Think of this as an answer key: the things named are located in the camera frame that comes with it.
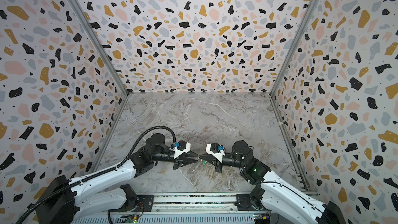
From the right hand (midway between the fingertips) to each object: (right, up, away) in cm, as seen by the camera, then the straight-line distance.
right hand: (202, 157), depth 68 cm
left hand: (-2, -1, +1) cm, 3 cm away
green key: (+1, -1, -3) cm, 4 cm away
